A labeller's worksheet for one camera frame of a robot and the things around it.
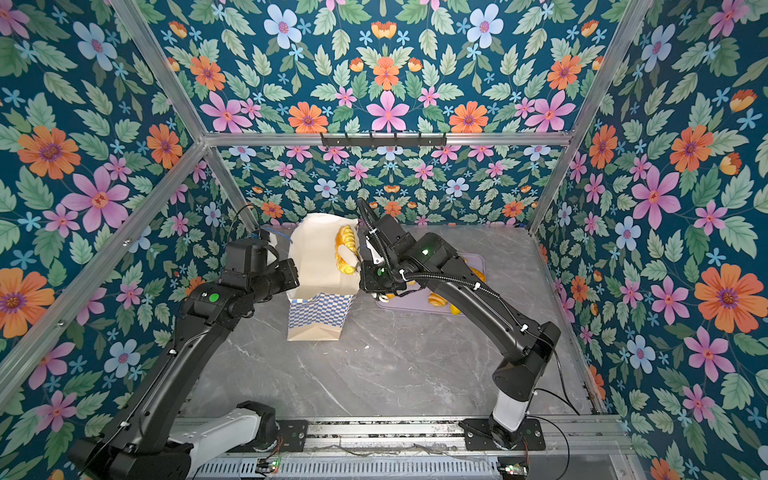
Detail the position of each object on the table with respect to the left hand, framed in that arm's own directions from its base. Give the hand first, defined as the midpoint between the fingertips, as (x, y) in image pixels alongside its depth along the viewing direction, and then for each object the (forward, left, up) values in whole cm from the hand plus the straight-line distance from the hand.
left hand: (301, 261), depth 71 cm
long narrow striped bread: (+8, -10, -1) cm, 13 cm away
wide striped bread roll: (+3, -36, -27) cm, 45 cm away
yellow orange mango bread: (-1, -41, -27) cm, 49 cm away
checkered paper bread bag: (-7, -3, -10) cm, 12 cm away
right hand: (-6, -15, -1) cm, 16 cm away
